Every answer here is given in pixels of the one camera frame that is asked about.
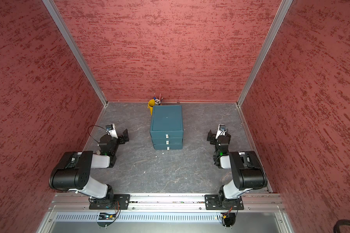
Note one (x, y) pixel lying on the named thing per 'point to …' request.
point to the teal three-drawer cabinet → (166, 129)
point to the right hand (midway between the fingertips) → (217, 132)
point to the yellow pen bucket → (151, 103)
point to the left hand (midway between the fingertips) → (120, 132)
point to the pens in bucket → (157, 101)
